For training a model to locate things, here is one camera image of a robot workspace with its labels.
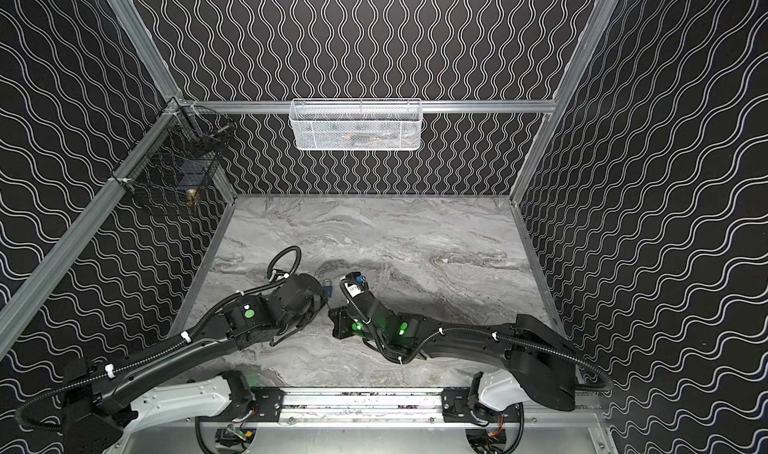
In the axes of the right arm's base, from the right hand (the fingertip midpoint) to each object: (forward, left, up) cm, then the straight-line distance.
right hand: (328, 315), depth 75 cm
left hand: (+3, -3, +5) cm, 6 cm away
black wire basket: (+45, +52, +16) cm, 70 cm away
